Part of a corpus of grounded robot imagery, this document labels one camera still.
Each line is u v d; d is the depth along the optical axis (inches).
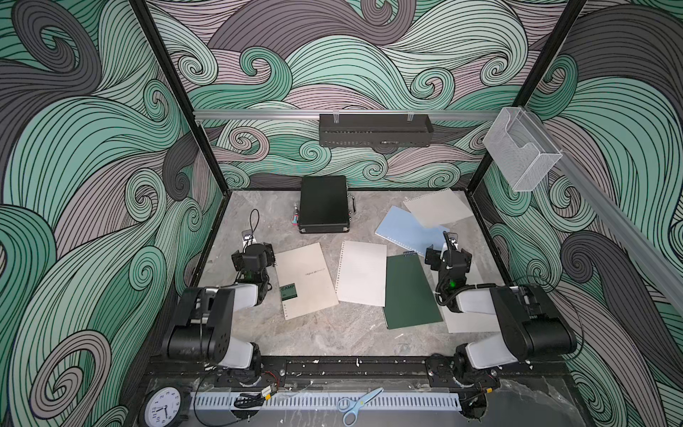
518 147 31.8
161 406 25.9
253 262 27.8
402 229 42.4
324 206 45.7
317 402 27.4
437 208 45.4
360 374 29.2
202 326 17.4
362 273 37.6
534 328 17.3
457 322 32.0
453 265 27.0
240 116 38.8
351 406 26.8
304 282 35.6
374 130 37.8
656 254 20.7
